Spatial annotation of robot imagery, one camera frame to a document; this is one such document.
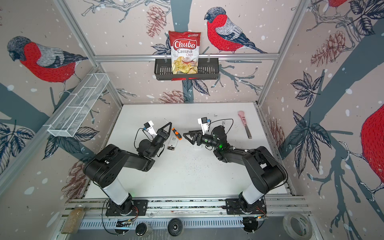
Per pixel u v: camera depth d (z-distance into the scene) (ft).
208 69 3.10
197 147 3.12
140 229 1.97
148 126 2.54
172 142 3.19
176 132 2.67
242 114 3.64
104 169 1.54
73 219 2.20
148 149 2.19
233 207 2.39
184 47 2.73
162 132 2.53
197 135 2.39
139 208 2.40
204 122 2.49
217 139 2.20
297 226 2.32
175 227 1.95
